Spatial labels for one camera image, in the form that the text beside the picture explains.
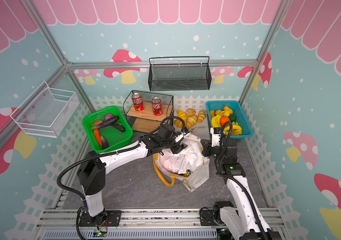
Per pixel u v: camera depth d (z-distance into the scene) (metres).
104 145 0.99
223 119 1.03
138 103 0.94
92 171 0.48
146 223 0.74
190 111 1.17
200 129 1.09
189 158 0.76
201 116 1.16
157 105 0.89
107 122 1.09
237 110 1.13
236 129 0.96
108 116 1.12
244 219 0.42
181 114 1.16
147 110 1.01
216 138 0.68
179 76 0.91
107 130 1.09
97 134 1.05
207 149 0.68
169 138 0.68
